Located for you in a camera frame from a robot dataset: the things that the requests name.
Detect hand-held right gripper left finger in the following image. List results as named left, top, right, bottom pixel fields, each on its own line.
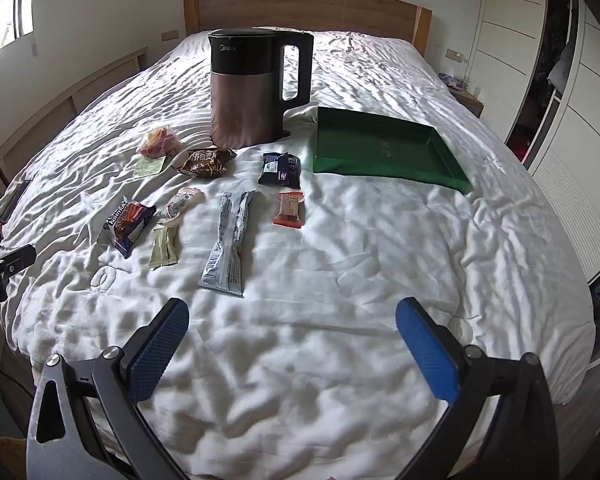
left=26, top=297, right=191, bottom=480

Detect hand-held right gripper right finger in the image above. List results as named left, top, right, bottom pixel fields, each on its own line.
left=395, top=297, right=562, bottom=480

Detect olive green snack packet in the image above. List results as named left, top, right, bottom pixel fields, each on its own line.
left=148, top=224, right=181, bottom=270

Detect blue orange cracker packet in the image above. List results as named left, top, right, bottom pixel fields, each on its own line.
left=97, top=195, right=157, bottom=260

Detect long white blue snack packet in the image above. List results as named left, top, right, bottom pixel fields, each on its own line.
left=198, top=190, right=257, bottom=297

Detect orange brown small snack packet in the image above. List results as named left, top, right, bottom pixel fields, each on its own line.
left=272, top=191, right=306, bottom=230

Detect brown chocolate snack packet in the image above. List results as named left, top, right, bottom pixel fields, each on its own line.
left=172, top=146, right=237, bottom=180

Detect green tray box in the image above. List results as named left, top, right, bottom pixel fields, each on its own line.
left=307, top=106, right=475, bottom=195

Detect pink white candy packet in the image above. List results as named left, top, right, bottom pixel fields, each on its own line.
left=159, top=186, right=202, bottom=225

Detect clear dried fruit packet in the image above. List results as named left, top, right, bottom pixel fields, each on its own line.
left=134, top=127, right=187, bottom=177

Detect dark blue snack packet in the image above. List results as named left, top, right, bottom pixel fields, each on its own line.
left=258, top=152, right=302, bottom=187

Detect wooden bedside table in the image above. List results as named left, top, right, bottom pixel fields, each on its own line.
left=450, top=82, right=485, bottom=118

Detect copper and black electric kettle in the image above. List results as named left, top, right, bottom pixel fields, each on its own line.
left=207, top=29, right=315, bottom=150

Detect white wardrobe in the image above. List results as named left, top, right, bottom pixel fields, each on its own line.
left=472, top=0, right=600, bottom=281

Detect hanging clothes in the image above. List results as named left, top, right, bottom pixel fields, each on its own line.
left=535, top=0, right=581, bottom=171

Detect wooden headboard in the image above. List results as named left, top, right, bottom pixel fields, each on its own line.
left=183, top=0, right=433, bottom=57

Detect beige slatted wall panel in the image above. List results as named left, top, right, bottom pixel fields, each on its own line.
left=0, top=47, right=148, bottom=201

